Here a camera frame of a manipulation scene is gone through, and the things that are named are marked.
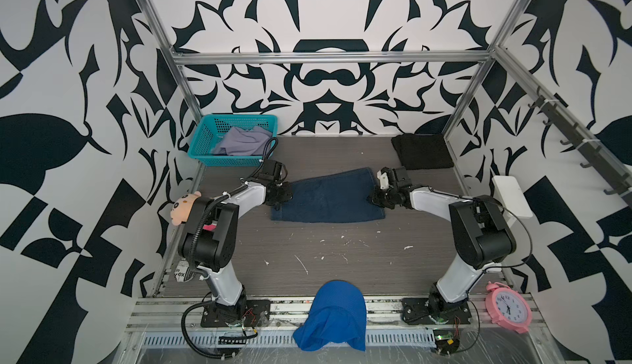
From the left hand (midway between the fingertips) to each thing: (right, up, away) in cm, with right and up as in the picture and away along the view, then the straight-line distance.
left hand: (290, 189), depth 96 cm
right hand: (+31, -2, 0) cm, 31 cm away
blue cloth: (+16, -33, -25) cm, 44 cm away
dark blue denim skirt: (+20, -3, +1) cm, 20 cm away
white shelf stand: (+67, 0, -23) cm, 71 cm away
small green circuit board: (+47, -41, -25) cm, 67 cm away
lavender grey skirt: (-22, +19, +10) cm, 31 cm away
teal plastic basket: (-40, +23, +20) cm, 50 cm away
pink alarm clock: (+66, -32, -22) cm, 77 cm away
